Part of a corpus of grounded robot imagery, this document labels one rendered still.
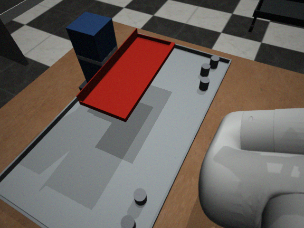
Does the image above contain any grey cylinder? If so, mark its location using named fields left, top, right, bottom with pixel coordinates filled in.
left=121, top=215, right=136, bottom=228
left=133, top=188, right=147, bottom=206
left=199, top=77, right=210, bottom=91
left=200, top=63, right=210, bottom=77
left=210, top=56, right=219, bottom=69

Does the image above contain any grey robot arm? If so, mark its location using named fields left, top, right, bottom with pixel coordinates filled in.
left=198, top=108, right=304, bottom=228

